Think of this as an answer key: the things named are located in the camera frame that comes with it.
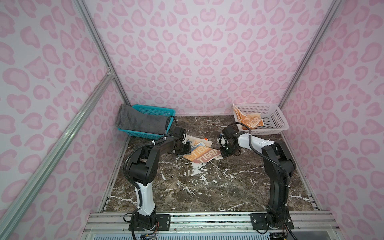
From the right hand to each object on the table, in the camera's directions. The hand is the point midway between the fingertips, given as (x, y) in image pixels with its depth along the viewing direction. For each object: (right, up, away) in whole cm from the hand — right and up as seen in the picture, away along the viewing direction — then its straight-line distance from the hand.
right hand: (224, 152), depth 97 cm
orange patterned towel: (+22, +21, +11) cm, 33 cm away
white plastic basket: (+40, +26, +18) cm, 51 cm away
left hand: (-21, +2, +1) cm, 21 cm away
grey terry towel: (-65, +23, +7) cm, 69 cm away
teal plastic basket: (-50, +28, +17) cm, 60 cm away
